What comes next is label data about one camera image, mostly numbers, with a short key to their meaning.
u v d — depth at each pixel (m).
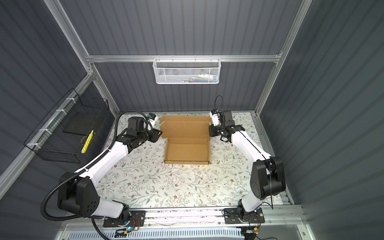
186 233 0.77
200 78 0.92
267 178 0.45
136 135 0.64
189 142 1.00
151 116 0.74
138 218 0.73
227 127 0.65
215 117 0.79
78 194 0.41
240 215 0.67
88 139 0.71
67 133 0.73
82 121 0.78
